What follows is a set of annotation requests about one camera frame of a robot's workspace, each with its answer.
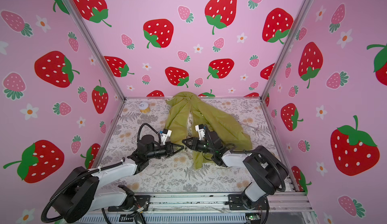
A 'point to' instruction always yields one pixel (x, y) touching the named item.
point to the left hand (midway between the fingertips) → (183, 148)
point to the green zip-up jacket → (180, 104)
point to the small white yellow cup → (144, 107)
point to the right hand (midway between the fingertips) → (182, 142)
